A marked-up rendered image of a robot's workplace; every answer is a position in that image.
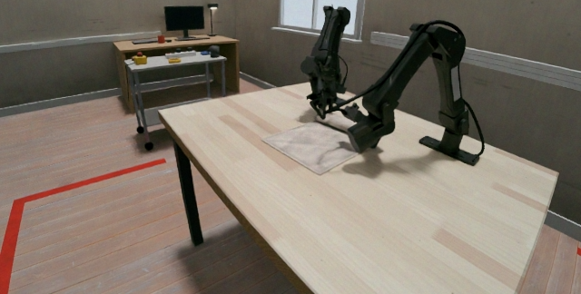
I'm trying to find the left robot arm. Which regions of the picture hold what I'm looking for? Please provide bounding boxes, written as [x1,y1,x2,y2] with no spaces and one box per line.
[347,25,480,166]

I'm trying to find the beige cloth towel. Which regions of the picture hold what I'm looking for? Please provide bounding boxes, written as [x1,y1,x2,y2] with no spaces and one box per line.
[261,110,359,175]

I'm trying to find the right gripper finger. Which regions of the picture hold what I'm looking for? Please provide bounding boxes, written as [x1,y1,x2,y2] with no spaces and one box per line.
[310,97,327,120]
[318,99,334,109]

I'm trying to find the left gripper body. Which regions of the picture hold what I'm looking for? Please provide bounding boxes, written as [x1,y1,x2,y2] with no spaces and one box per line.
[345,106,382,149]

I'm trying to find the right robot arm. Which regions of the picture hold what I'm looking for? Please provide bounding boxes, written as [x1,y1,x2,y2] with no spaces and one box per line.
[300,5,350,104]

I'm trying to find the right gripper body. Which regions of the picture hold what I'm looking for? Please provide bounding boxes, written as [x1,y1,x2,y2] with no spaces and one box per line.
[306,79,335,103]

